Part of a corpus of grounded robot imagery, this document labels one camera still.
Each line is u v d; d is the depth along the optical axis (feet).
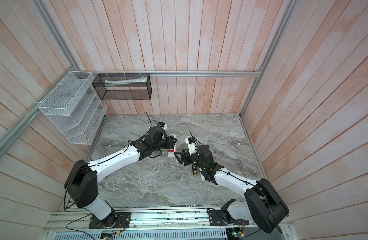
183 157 2.39
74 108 2.40
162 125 2.51
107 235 2.34
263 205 1.37
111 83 2.93
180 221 2.41
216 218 2.40
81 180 1.60
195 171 2.89
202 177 2.17
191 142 2.40
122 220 2.42
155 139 2.15
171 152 2.74
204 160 2.12
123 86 3.42
